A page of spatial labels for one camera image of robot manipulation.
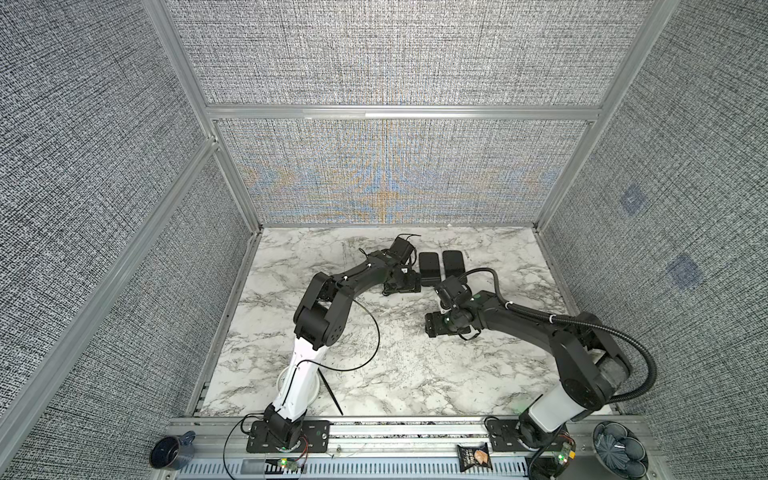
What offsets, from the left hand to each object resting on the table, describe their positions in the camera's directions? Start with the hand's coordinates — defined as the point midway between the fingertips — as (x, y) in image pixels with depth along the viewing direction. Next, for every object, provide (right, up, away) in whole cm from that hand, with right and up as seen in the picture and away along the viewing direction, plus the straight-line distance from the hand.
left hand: (412, 289), depth 100 cm
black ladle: (-24, -25, -19) cm, 40 cm away
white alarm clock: (-28, -24, -21) cm, 42 cm away
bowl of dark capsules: (+46, -34, -30) cm, 65 cm away
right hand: (+6, -10, -10) cm, 15 cm away
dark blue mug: (-59, -35, -30) cm, 75 cm away
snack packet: (+11, -35, -31) cm, 48 cm away
